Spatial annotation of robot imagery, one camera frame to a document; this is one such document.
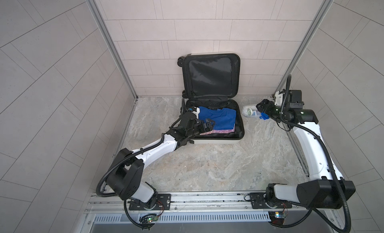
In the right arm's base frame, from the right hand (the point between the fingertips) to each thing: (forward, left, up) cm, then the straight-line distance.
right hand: (260, 106), depth 76 cm
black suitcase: (+29, +20, -4) cm, 36 cm away
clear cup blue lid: (-1, +4, -2) cm, 5 cm away
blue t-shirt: (+7, +16, -19) cm, 25 cm away
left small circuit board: (-41, +56, -23) cm, 73 cm away
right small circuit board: (-44, -1, -28) cm, 52 cm away
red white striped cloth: (0, +20, -21) cm, 29 cm away
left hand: (-2, +24, -8) cm, 26 cm away
